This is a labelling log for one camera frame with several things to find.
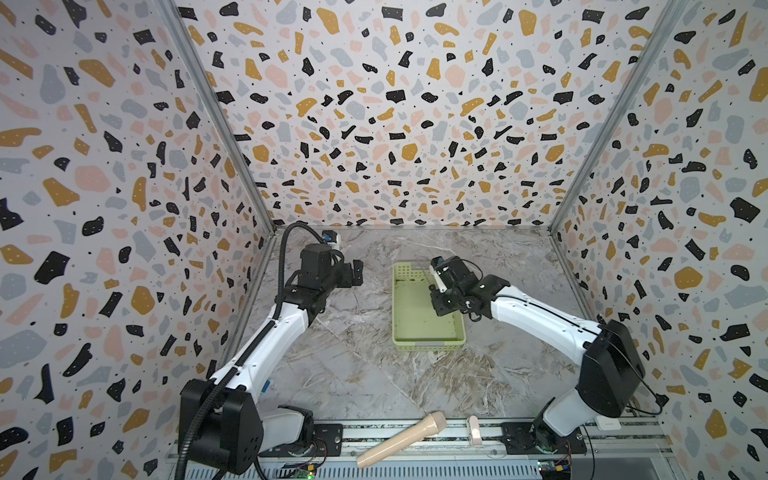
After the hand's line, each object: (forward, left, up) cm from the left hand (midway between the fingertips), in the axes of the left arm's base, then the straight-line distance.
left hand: (346, 257), depth 82 cm
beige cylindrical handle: (-37, -23, -19) cm, 47 cm away
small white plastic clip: (-39, -33, -20) cm, 55 cm away
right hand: (-6, -24, -8) cm, 26 cm away
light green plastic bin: (-8, -19, -23) cm, 31 cm away
